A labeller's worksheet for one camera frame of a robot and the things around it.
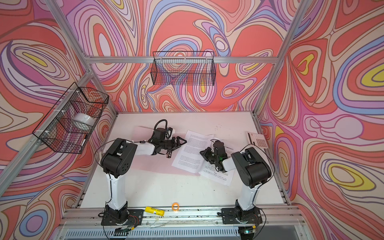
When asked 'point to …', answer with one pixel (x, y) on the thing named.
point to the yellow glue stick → (154, 211)
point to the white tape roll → (84, 118)
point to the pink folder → (142, 133)
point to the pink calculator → (257, 139)
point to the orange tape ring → (177, 205)
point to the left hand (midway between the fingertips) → (185, 143)
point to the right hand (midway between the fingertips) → (200, 154)
